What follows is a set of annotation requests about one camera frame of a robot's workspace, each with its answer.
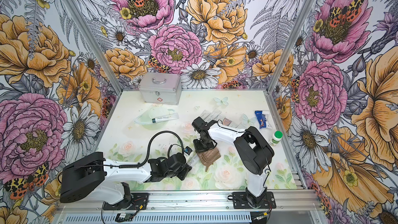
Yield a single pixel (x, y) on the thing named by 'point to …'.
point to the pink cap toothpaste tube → (221, 117)
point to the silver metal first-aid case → (160, 87)
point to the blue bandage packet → (261, 118)
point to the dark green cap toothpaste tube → (166, 117)
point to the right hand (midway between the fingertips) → (200, 155)
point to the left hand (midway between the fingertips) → (186, 170)
